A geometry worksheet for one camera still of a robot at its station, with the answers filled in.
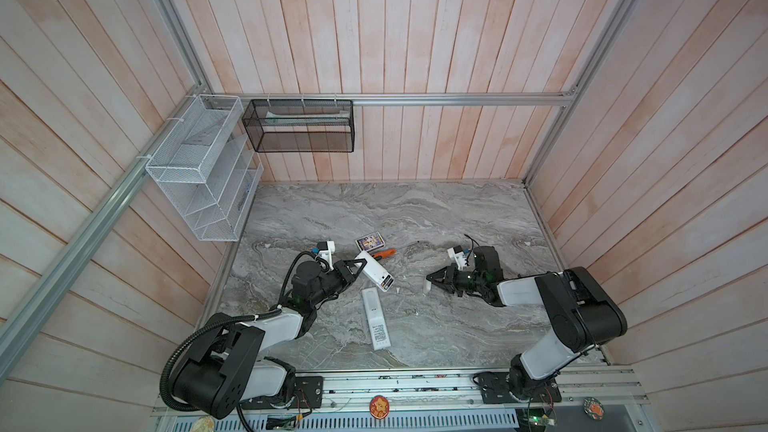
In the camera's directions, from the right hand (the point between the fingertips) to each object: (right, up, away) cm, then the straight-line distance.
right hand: (428, 277), depth 90 cm
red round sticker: (-15, -27, -19) cm, 37 cm away
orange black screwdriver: (-14, +6, +8) cm, 17 cm away
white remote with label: (-16, -11, -6) cm, 20 cm away
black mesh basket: (-43, +51, +13) cm, 68 cm away
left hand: (-19, +5, -8) cm, 21 cm away
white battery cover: (-1, -2, -2) cm, 3 cm away
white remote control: (-17, +3, -8) cm, 19 cm away
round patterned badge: (+37, -28, -19) cm, 50 cm away
